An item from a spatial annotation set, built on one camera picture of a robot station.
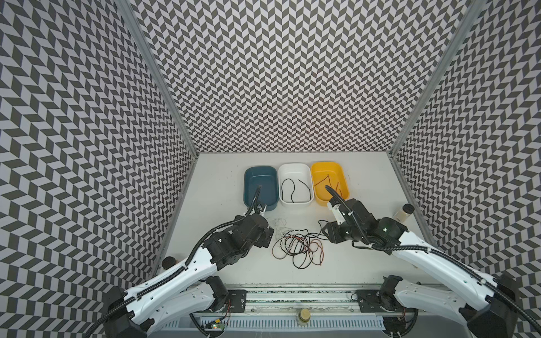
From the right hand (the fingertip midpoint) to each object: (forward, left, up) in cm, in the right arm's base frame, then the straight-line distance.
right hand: (327, 226), depth 76 cm
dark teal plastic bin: (+31, +24, -8) cm, 40 cm away
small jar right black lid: (+9, -35, -8) cm, 37 cm away
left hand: (+1, +25, +1) cm, 25 cm away
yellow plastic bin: (+36, -9, -14) cm, 39 cm away
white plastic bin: (+29, +9, -13) cm, 33 cm away
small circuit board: (-28, +38, -10) cm, 48 cm away
